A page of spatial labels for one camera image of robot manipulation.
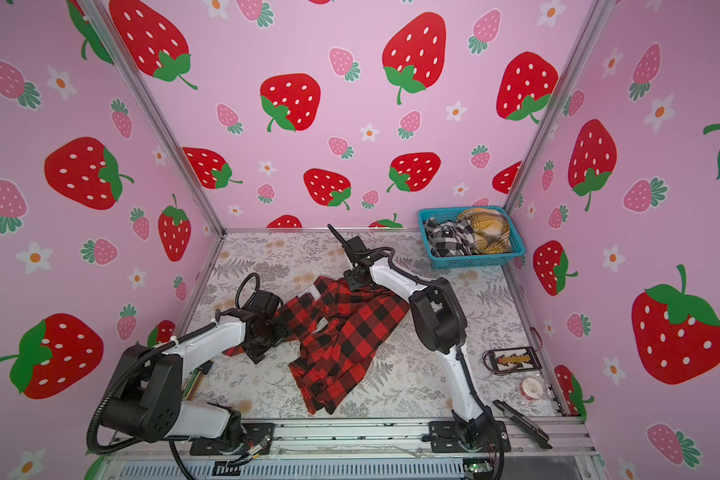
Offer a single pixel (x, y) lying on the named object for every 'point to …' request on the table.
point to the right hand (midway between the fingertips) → (356, 277)
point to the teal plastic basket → (451, 213)
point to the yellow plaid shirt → (490, 228)
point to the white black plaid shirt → (449, 238)
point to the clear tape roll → (531, 388)
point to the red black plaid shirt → (340, 330)
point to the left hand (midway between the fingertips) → (283, 339)
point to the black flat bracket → (526, 425)
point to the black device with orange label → (515, 359)
